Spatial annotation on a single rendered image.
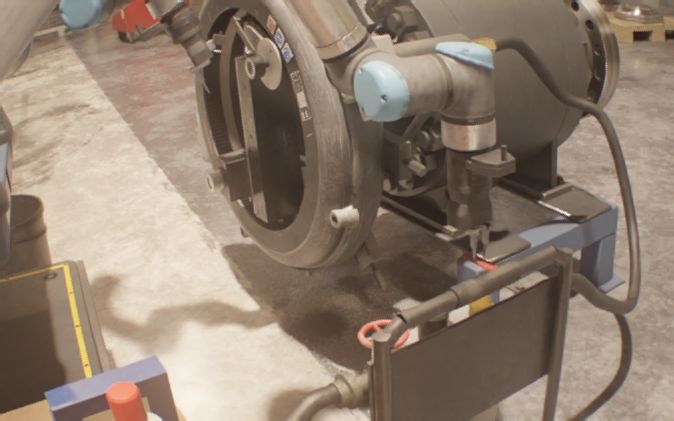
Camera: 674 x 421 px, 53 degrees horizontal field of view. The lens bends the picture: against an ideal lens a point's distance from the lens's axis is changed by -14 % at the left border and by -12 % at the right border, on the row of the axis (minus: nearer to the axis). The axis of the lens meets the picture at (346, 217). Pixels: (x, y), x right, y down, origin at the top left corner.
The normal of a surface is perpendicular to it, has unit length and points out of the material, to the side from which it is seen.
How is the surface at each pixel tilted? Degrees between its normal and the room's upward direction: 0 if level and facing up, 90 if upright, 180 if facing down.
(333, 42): 105
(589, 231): 90
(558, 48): 70
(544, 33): 63
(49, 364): 0
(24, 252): 93
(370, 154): 91
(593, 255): 90
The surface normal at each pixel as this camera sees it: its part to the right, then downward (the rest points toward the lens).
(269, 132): 0.54, 0.27
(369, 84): -0.87, 0.26
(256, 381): -0.07, -0.91
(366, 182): 0.53, 0.47
